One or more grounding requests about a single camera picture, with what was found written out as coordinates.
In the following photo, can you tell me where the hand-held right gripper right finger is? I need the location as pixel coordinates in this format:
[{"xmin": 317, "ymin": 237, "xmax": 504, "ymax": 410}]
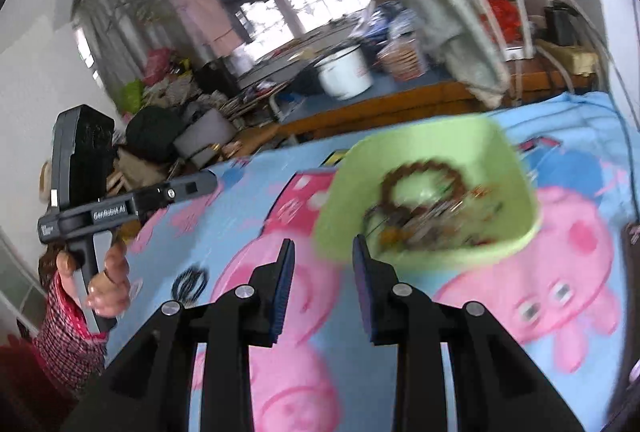
[{"xmin": 351, "ymin": 234, "xmax": 586, "ymax": 432}]

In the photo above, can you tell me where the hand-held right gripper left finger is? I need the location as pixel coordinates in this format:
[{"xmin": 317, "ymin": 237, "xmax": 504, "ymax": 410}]
[{"xmin": 60, "ymin": 238, "xmax": 296, "ymax": 432}]

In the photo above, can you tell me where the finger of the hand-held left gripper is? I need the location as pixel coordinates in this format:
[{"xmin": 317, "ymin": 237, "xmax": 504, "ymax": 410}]
[{"xmin": 135, "ymin": 171, "xmax": 219, "ymax": 219}]

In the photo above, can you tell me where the black bead bracelet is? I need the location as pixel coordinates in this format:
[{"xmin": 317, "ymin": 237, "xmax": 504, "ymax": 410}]
[{"xmin": 171, "ymin": 263, "xmax": 211, "ymax": 304}]

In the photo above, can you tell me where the brown wooden bead bracelet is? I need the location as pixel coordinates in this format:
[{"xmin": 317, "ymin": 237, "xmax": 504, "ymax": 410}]
[{"xmin": 379, "ymin": 156, "xmax": 468, "ymax": 218}]

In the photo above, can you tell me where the green plastic basket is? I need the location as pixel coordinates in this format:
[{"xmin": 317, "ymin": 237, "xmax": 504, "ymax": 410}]
[{"xmin": 313, "ymin": 116, "xmax": 542, "ymax": 273}]

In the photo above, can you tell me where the person's left hand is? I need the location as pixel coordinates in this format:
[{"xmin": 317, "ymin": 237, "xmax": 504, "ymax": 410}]
[{"xmin": 56, "ymin": 239, "xmax": 132, "ymax": 318}]

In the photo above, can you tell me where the grey storage box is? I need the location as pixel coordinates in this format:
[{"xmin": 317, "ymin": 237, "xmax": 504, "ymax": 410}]
[{"xmin": 172, "ymin": 108, "xmax": 236, "ymax": 165}]

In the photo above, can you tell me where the dark green bag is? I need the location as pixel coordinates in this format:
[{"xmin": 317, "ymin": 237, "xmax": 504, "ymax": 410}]
[{"xmin": 125, "ymin": 106, "xmax": 186, "ymax": 163}]

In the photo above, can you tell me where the green plastic bag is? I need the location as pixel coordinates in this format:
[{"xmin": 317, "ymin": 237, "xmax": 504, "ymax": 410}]
[{"xmin": 117, "ymin": 79, "xmax": 146, "ymax": 115}]

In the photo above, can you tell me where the black bag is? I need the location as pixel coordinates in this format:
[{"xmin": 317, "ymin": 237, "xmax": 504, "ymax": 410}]
[{"xmin": 195, "ymin": 59, "xmax": 238, "ymax": 98}]

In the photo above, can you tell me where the red plastic bag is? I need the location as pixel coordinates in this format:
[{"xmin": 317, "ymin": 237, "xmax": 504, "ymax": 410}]
[{"xmin": 144, "ymin": 47, "xmax": 173, "ymax": 85}]

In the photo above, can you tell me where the blue cartoon printed blanket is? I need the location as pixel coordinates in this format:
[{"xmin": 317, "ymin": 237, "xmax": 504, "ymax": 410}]
[{"xmin": 100, "ymin": 92, "xmax": 640, "ymax": 432}]

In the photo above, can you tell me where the pink hanging garment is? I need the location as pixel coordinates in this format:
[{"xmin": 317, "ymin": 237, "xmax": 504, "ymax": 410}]
[{"xmin": 170, "ymin": 0, "xmax": 246, "ymax": 58}]

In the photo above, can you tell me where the white enamel pot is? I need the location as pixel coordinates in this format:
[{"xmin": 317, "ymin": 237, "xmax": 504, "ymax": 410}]
[{"xmin": 313, "ymin": 44, "xmax": 375, "ymax": 101}]

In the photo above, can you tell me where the blue-topped wooden desk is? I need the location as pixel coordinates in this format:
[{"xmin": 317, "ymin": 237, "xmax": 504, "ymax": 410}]
[{"xmin": 272, "ymin": 57, "xmax": 608, "ymax": 143}]

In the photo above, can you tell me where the round snack pack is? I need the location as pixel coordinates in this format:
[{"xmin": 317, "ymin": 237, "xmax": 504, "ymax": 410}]
[{"xmin": 376, "ymin": 34, "xmax": 427, "ymax": 83}]

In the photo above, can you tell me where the grey-green floral cloth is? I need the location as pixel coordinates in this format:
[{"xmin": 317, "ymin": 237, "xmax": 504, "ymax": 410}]
[{"xmin": 367, "ymin": 0, "xmax": 512, "ymax": 109}]

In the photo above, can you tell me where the jar of red sweets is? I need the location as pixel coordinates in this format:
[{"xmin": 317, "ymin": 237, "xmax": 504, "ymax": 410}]
[{"xmin": 472, "ymin": 0, "xmax": 526, "ymax": 60}]

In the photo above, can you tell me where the beige box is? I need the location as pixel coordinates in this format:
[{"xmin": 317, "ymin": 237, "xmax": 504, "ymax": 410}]
[{"xmin": 535, "ymin": 39, "xmax": 598, "ymax": 75}]

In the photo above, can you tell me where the black power adapter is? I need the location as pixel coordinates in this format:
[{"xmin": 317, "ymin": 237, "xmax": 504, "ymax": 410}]
[{"xmin": 544, "ymin": 4, "xmax": 576, "ymax": 47}]

